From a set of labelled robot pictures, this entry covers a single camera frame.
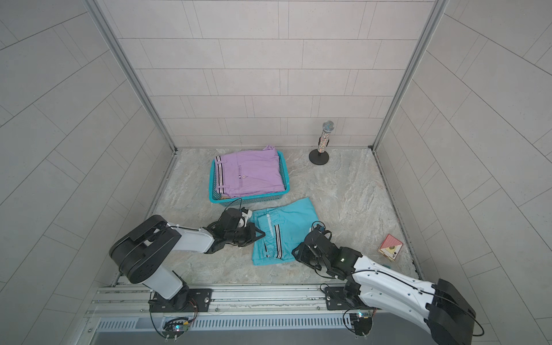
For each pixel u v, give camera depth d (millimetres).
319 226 754
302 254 684
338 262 578
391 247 808
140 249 447
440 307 418
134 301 717
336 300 695
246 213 846
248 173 962
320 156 1114
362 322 680
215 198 892
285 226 862
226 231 696
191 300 701
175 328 654
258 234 832
